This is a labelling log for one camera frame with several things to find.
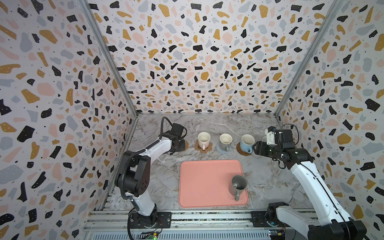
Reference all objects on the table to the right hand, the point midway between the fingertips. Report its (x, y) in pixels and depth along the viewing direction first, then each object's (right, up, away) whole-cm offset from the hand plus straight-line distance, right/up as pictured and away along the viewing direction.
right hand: (256, 144), depth 78 cm
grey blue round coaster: (-17, -5, +24) cm, 30 cm away
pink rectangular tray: (-26, -23, +8) cm, 36 cm away
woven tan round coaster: (-39, -4, +25) cm, 47 cm away
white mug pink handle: (-27, +1, +21) cm, 34 cm away
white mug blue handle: (-1, -1, +15) cm, 15 cm away
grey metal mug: (-9, -24, +6) cm, 26 cm away
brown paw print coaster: (-30, -6, +23) cm, 38 cm away
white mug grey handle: (-12, 0, +22) cm, 25 cm away
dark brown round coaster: (-2, -7, +22) cm, 24 cm away
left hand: (-42, -2, +15) cm, 45 cm away
